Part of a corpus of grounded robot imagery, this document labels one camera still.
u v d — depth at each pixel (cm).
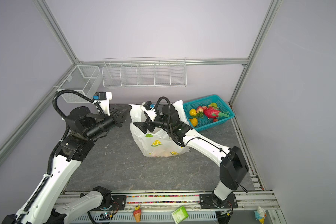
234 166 43
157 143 80
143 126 61
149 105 59
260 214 68
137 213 69
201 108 108
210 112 105
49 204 37
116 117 51
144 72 101
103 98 50
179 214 69
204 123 108
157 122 63
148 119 63
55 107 39
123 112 59
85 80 102
